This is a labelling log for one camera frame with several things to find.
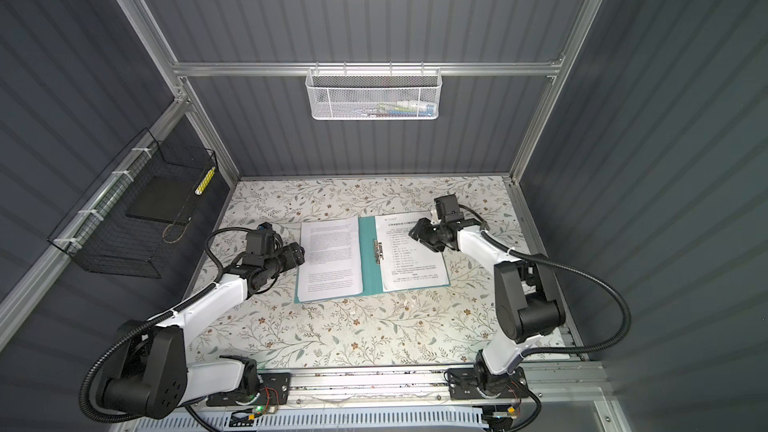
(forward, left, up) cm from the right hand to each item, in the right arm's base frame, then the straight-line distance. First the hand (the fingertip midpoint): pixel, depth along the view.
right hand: (417, 237), depth 93 cm
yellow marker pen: (+5, +59, +21) cm, 63 cm away
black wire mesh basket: (-9, +72, +22) cm, 76 cm away
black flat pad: (-4, +64, +24) cm, 69 cm away
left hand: (-6, +38, 0) cm, 38 cm away
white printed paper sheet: (-3, +28, -9) cm, 30 cm away
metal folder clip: (0, +13, -8) cm, 15 cm away
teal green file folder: (-8, +15, -8) cm, 19 cm away
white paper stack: (-5, +3, -9) cm, 10 cm away
